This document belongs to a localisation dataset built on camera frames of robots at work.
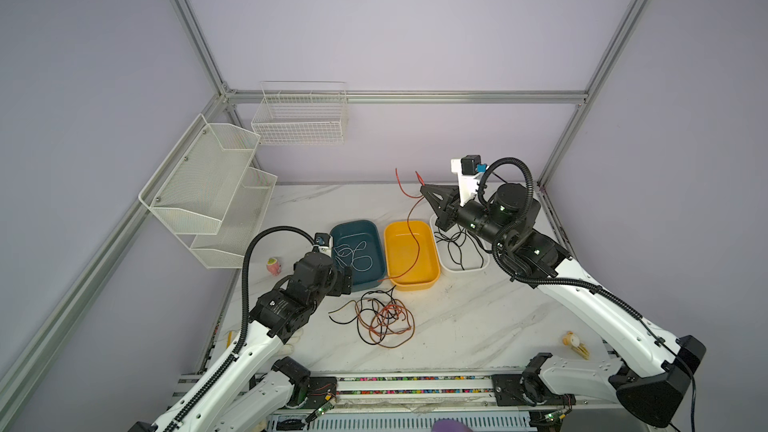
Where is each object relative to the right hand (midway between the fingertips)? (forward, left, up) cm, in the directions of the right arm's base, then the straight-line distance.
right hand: (421, 187), depth 61 cm
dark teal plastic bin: (+13, +20, -41) cm, 47 cm away
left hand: (-6, +23, -24) cm, 33 cm away
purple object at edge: (-37, -8, -44) cm, 58 cm away
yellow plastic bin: (+10, +4, -41) cm, 42 cm away
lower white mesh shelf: (-3, +49, -19) cm, 53 cm away
